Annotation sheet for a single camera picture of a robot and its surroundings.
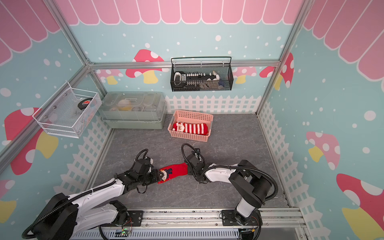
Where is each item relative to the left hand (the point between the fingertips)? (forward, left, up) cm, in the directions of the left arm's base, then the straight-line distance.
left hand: (161, 178), depth 86 cm
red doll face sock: (+4, -7, +2) cm, 9 cm away
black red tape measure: (+27, +39, +33) cm, 58 cm away
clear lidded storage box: (+42, +24, +14) cm, 51 cm away
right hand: (+8, -17, -1) cm, 19 cm away
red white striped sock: (+35, -22, +3) cm, 42 cm away
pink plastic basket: (+48, -14, +2) cm, 50 cm away
